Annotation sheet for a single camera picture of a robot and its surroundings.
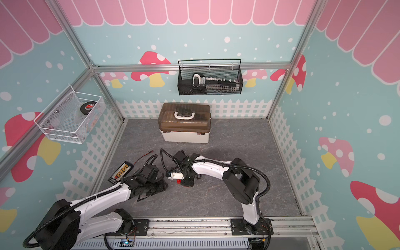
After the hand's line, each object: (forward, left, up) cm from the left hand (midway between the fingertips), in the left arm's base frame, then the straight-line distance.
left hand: (165, 189), depth 85 cm
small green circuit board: (-24, +15, -2) cm, 28 cm away
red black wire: (+24, +17, -2) cm, 29 cm away
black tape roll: (+29, +39, +33) cm, 59 cm away
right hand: (+5, -12, +1) cm, 13 cm away
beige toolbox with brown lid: (+32, -9, +20) cm, 39 cm away
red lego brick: (+1, -9, +10) cm, 14 cm away
